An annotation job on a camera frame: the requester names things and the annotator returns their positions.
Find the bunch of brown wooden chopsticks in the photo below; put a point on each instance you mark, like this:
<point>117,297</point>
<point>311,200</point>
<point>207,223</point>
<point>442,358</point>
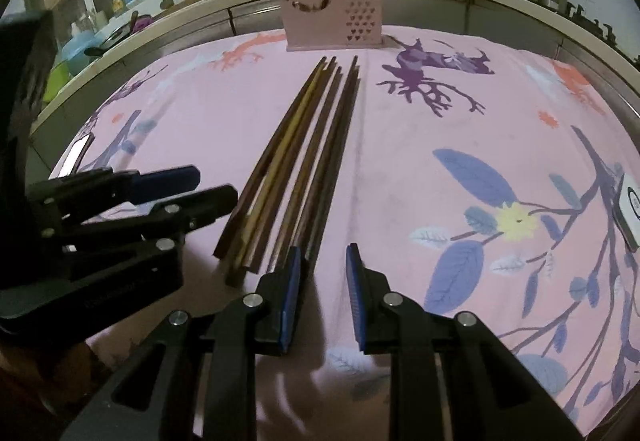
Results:
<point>300,146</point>

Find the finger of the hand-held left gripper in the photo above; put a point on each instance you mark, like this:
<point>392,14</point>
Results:
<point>165,181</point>
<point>200,208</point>

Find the green plastic bowl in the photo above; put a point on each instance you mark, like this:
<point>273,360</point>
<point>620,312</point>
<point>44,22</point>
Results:
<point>57,81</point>

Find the pink smiley chopstick holder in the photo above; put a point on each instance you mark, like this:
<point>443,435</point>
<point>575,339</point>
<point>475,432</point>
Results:
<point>325,21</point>

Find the white square timer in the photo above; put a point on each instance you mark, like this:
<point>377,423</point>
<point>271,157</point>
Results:
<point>630,216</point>

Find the pink printed tablecloth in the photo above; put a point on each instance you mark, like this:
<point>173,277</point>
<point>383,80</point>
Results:
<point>425,121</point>

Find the black gas stove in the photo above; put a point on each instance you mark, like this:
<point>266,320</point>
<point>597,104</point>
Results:
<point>607,33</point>

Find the blue plastic basin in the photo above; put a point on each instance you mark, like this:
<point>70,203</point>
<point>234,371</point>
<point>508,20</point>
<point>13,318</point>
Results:
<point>80,48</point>

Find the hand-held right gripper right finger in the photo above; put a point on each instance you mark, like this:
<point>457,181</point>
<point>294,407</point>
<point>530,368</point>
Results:
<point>356,301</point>

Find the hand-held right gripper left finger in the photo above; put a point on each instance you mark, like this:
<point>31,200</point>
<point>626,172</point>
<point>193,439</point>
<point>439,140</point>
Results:
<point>291,301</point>

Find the purple cloth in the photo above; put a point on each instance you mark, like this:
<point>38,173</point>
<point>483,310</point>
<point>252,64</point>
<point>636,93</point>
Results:
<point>142,23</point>

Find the person's left forearm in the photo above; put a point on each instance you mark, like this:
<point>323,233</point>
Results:
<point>35,386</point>

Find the smartphone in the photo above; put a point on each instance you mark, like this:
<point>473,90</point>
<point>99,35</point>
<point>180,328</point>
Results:
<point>76,155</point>

